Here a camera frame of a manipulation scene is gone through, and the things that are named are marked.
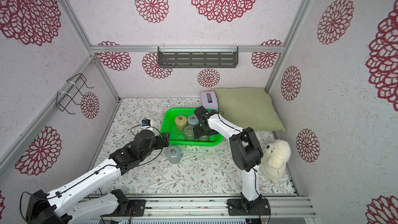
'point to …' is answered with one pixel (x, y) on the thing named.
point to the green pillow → (249, 107)
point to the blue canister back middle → (193, 120)
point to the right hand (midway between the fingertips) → (203, 131)
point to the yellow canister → (181, 121)
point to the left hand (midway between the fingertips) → (162, 135)
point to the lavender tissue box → (209, 100)
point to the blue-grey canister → (173, 153)
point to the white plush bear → (276, 156)
